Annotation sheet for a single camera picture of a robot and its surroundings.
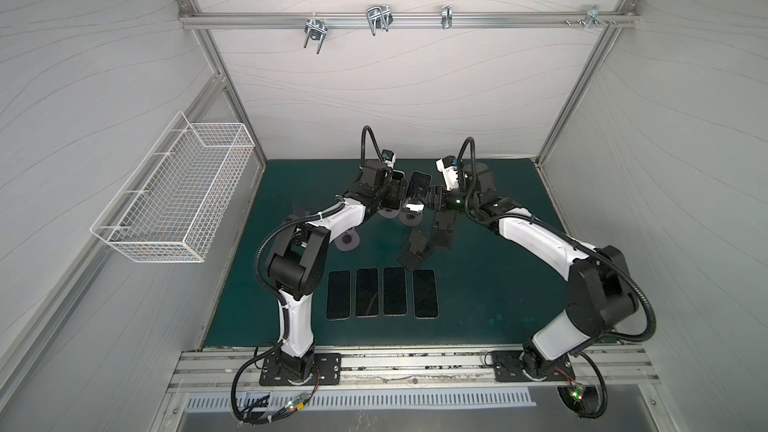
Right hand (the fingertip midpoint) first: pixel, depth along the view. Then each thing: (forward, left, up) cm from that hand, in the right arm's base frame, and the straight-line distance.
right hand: (427, 185), depth 85 cm
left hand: (+10, +9, -6) cm, 15 cm away
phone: (-22, +9, -24) cm, 34 cm away
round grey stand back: (+3, +6, -23) cm, 24 cm away
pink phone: (+7, +2, -8) cm, 10 cm away
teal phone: (-24, -1, -22) cm, 32 cm away
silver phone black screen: (-25, +25, -23) cm, 42 cm away
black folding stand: (-3, -6, -17) cm, 19 cm away
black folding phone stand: (-12, +2, -16) cm, 20 cm away
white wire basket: (-19, +61, +11) cm, 65 cm away
